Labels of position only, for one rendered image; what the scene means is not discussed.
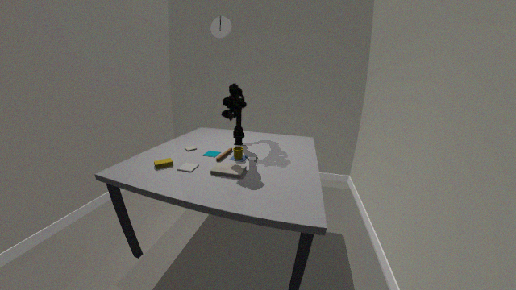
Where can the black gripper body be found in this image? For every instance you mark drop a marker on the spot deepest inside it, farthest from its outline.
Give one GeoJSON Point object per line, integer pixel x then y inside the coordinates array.
{"type": "Point", "coordinates": [238, 103]}

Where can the yellow rectangular block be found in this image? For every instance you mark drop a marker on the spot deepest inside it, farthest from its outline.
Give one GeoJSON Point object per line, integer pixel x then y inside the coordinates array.
{"type": "Point", "coordinates": [163, 163]}

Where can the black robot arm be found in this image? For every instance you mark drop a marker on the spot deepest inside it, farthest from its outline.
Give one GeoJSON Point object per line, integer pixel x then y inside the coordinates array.
{"type": "Point", "coordinates": [235, 92]}

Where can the yellow cup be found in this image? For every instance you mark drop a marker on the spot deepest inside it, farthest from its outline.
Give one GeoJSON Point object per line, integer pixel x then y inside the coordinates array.
{"type": "Point", "coordinates": [238, 153]}

